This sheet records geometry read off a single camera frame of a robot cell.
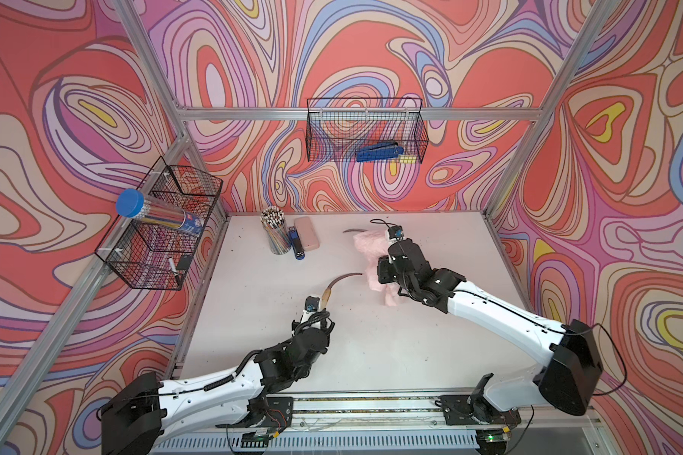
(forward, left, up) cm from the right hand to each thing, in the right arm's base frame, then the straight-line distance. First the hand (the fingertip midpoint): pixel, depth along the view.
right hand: (382, 266), depth 81 cm
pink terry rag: (+3, +3, +6) cm, 7 cm away
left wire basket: (+1, +62, +9) cm, 62 cm away
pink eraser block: (+28, +26, -16) cm, 41 cm away
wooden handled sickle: (-2, +17, -10) cm, 19 cm away
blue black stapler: (+20, +28, -15) cm, 37 cm away
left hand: (-10, +17, -7) cm, 21 cm away
